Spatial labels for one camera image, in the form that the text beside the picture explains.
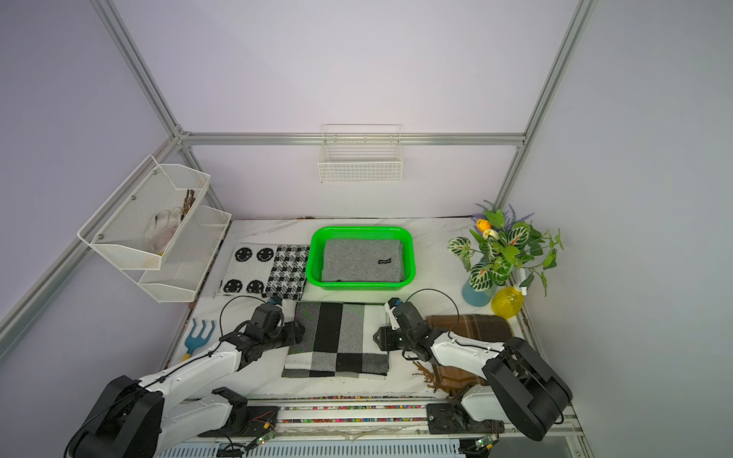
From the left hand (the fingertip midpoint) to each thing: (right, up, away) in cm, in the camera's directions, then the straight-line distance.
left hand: (296, 333), depth 89 cm
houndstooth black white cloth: (-6, +18, +11) cm, 22 cm away
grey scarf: (+21, +22, +12) cm, 33 cm away
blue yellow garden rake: (-33, -3, 0) cm, 33 cm away
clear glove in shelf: (-35, +33, -11) cm, 49 cm away
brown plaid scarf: (+47, -9, -11) cm, 49 cm away
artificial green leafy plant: (+56, +28, -20) cm, 66 cm away
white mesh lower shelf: (-38, +23, +5) cm, 45 cm away
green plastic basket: (+3, +24, +11) cm, 27 cm away
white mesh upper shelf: (-38, +35, -13) cm, 53 cm away
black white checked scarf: (+14, -2, -3) cm, 14 cm away
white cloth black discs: (-20, +19, +11) cm, 30 cm away
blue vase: (+60, +10, +7) cm, 61 cm away
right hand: (+27, -2, -1) cm, 27 cm away
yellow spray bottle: (+71, +9, +7) cm, 71 cm away
